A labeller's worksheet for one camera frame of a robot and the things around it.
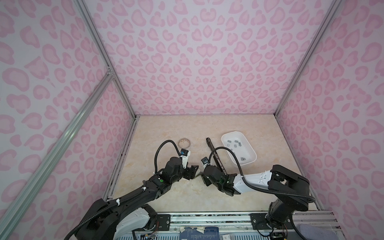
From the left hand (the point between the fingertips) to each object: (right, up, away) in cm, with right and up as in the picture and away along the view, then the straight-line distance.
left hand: (194, 163), depth 82 cm
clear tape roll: (-8, +9, +22) cm, 25 cm away
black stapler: (+14, 0, +13) cm, 19 cm away
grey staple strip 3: (+23, +7, +21) cm, 32 cm away
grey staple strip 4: (+27, +7, +19) cm, 34 cm away
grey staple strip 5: (+31, +8, +21) cm, 38 cm away
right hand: (+6, -6, +6) cm, 10 cm away
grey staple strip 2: (+28, +10, +22) cm, 37 cm away
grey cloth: (+56, -28, -14) cm, 64 cm away
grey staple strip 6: (+26, +2, +18) cm, 31 cm away
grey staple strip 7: (+30, 0, +13) cm, 33 cm away
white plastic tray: (+34, +4, +16) cm, 38 cm away
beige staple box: (+3, -9, +4) cm, 11 cm away
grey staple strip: (+24, +10, +22) cm, 34 cm away
